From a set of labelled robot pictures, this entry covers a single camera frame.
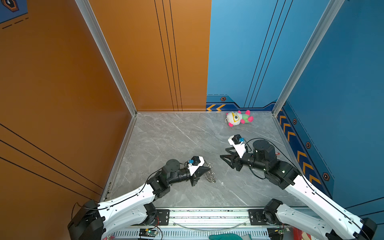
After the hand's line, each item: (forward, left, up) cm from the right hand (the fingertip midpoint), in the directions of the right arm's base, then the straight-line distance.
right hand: (222, 153), depth 68 cm
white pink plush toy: (+40, -15, -19) cm, 47 cm away
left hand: (-4, +6, -5) cm, 9 cm away
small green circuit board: (-27, +36, -26) cm, 52 cm away
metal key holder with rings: (-8, +5, -6) cm, 11 cm away
